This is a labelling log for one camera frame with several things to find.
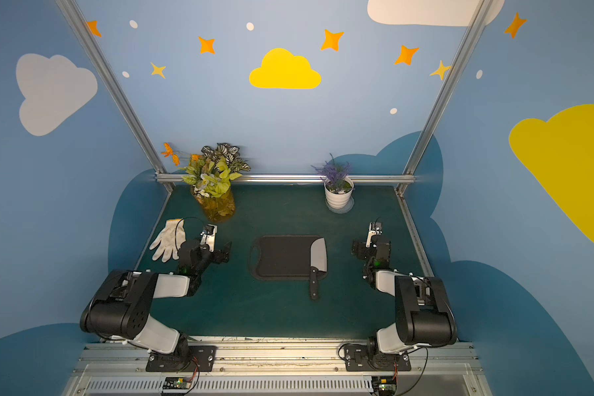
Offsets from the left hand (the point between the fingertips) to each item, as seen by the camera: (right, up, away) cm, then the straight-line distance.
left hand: (218, 236), depth 94 cm
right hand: (+61, 0, +1) cm, 61 cm away
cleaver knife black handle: (+37, -16, -6) cm, 41 cm away
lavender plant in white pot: (+48, +22, +10) cm, 54 cm away
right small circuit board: (+57, -42, -23) cm, 74 cm away
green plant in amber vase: (-3, +25, +1) cm, 25 cm away
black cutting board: (+25, -9, +4) cm, 27 cm away
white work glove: (-22, -2, +7) cm, 24 cm away
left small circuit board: (-5, -41, -23) cm, 47 cm away
